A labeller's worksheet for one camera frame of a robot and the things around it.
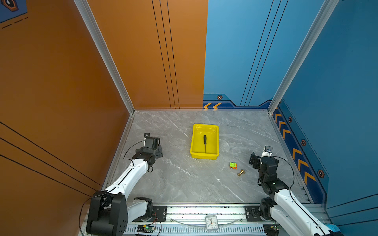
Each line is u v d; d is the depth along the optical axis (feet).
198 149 3.15
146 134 2.49
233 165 2.86
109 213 1.33
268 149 2.34
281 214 1.91
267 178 2.08
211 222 2.28
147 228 2.32
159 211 2.46
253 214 2.38
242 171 2.84
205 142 3.26
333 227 2.16
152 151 2.19
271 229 2.30
